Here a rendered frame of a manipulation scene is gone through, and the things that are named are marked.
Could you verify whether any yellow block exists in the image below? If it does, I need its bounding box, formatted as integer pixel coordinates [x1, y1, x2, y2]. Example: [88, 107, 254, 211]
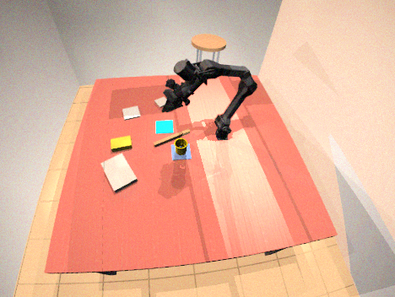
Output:
[111, 135, 133, 153]

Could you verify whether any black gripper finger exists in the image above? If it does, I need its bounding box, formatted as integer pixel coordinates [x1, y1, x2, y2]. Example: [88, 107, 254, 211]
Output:
[162, 98, 177, 113]
[165, 102, 184, 113]

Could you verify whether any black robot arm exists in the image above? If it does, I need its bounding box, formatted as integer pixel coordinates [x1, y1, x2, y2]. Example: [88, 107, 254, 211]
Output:
[165, 59, 257, 140]

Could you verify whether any yellow cup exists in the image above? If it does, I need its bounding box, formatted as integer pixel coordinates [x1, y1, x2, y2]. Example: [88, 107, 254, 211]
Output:
[174, 138, 188, 155]

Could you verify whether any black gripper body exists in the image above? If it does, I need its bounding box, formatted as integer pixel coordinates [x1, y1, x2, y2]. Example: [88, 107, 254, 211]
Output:
[163, 81, 195, 106]

